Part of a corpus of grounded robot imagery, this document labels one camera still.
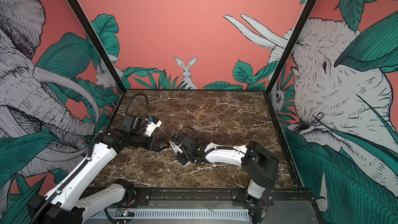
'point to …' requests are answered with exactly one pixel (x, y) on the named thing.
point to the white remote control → (175, 147)
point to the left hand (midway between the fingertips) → (162, 141)
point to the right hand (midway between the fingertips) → (176, 154)
